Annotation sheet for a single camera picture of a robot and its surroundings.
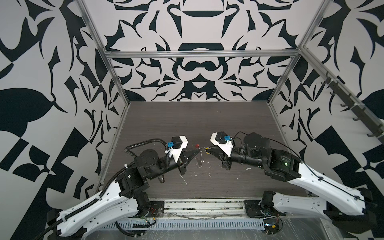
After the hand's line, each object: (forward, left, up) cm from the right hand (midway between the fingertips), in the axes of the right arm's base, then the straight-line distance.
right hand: (208, 148), depth 58 cm
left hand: (0, +4, +2) cm, 4 cm away
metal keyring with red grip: (-1, +3, 0) cm, 3 cm away
